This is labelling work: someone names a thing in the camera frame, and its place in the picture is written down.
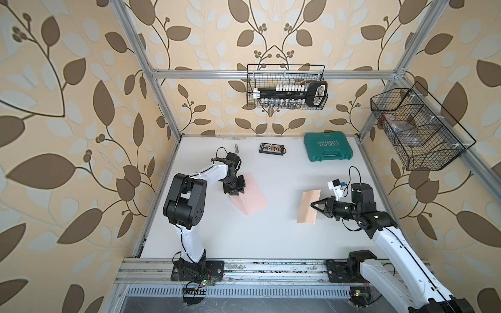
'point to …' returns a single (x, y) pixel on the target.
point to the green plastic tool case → (319, 145)
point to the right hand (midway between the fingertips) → (311, 205)
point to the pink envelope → (253, 199)
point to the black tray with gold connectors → (272, 149)
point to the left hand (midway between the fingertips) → (240, 189)
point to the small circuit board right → (361, 295)
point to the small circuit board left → (194, 291)
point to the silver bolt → (236, 150)
